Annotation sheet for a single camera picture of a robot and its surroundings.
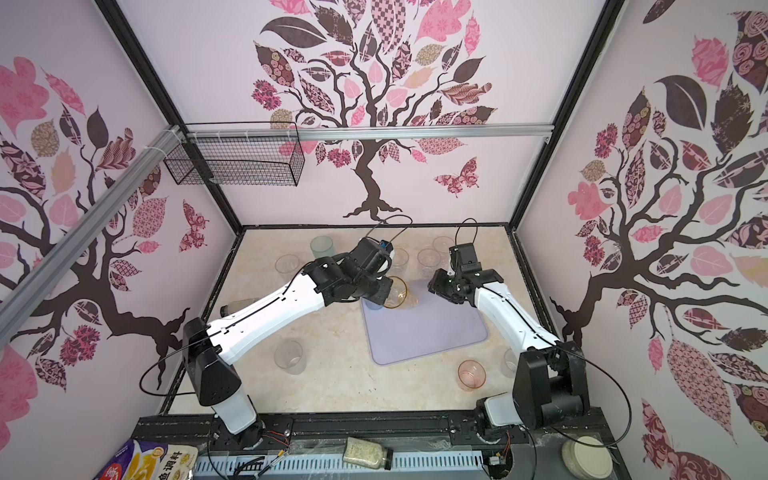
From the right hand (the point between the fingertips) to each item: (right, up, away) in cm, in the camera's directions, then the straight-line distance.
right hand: (434, 282), depth 87 cm
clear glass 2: (+1, +7, +20) cm, 21 cm away
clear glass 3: (-51, +4, +19) cm, 55 cm away
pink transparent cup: (+10, -26, -5) cm, 28 cm away
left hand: (-15, -1, -9) cm, 18 cm away
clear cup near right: (+19, -22, -8) cm, 30 cm away
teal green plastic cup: (-37, +11, +14) cm, 41 cm away
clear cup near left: (-42, -21, -3) cm, 47 cm away
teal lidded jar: (-66, -9, +11) cm, 67 cm away
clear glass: (+6, +12, +22) cm, 26 cm away
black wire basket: (-63, +41, +8) cm, 76 cm away
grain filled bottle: (-18, -38, -19) cm, 46 cm away
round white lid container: (+31, -37, -22) cm, 53 cm away
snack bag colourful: (-70, -41, -17) cm, 83 cm away
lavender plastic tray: (-2, -14, +9) cm, 17 cm away
